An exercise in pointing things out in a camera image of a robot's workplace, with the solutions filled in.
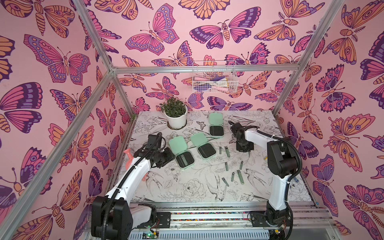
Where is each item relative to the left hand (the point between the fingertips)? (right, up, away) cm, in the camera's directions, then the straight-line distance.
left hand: (174, 155), depth 84 cm
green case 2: (0, +3, +17) cm, 17 cm away
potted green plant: (-1, +27, +16) cm, 31 cm away
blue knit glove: (+70, -14, +1) cm, 71 cm away
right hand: (+45, +2, +14) cm, 47 cm away
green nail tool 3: (+31, -8, +8) cm, 33 cm away
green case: (+28, +18, +29) cm, 44 cm away
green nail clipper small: (+29, -16, +1) cm, 33 cm away
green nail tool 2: (+33, 0, +13) cm, 35 cm away
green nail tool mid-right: (+40, -7, +8) cm, 42 cm away
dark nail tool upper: (+28, +1, +16) cm, 33 cm away
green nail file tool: (+34, -13, +3) cm, 36 cm away
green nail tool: (+5, -5, +10) cm, 12 cm away
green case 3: (+19, +1, +14) cm, 24 cm away
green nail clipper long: (+38, -13, +3) cm, 40 cm away
